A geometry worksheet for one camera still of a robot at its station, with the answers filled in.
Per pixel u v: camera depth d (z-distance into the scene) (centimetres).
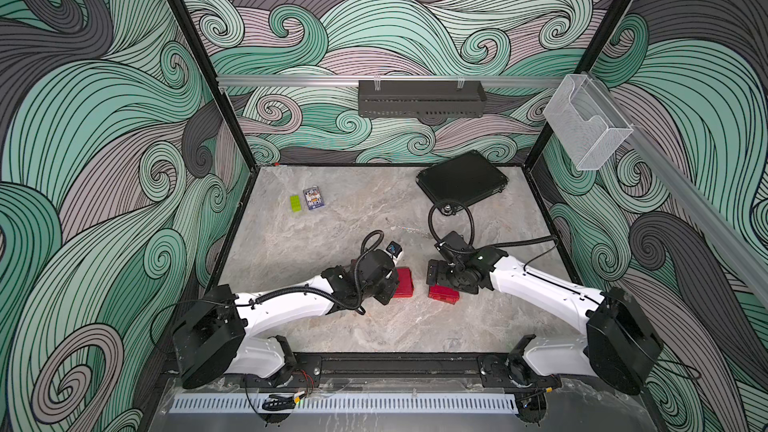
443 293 81
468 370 74
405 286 86
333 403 70
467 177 112
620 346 41
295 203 107
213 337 41
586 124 79
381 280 63
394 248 71
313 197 108
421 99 96
